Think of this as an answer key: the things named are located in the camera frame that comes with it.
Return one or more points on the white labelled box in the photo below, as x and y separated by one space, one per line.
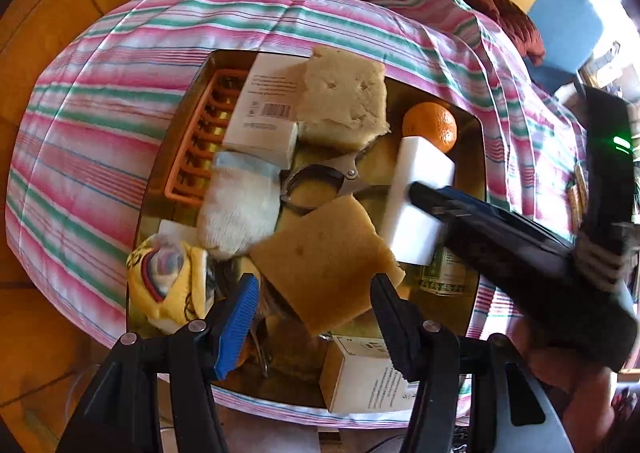
360 378

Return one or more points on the plain white block box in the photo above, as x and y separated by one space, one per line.
405 243

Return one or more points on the yellow plush toy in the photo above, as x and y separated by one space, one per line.
175 293

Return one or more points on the orange plastic rack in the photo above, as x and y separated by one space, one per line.
192 153

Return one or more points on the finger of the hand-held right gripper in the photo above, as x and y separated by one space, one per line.
480 203
500 263

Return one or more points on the person's right forearm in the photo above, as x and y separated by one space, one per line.
585 398

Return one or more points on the metal tongs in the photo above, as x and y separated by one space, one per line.
345 178

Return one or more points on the orange fruit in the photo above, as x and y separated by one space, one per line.
430 123

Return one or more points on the gold rectangular tin container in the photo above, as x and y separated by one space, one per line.
440 328

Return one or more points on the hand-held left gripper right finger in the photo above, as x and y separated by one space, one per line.
400 338

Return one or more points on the large yellow sponge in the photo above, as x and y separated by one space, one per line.
320 258

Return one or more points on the white barcode box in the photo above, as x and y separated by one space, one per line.
265 98

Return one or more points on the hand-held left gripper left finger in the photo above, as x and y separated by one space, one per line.
237 328

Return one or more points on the white sock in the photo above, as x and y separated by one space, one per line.
235 213

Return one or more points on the green white printed box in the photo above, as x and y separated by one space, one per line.
442 273

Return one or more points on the grey yellow blue armchair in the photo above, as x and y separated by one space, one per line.
565 28

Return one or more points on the pale torn sponge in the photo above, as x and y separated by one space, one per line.
340 88

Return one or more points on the pink green striped cloth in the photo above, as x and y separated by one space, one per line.
125 83

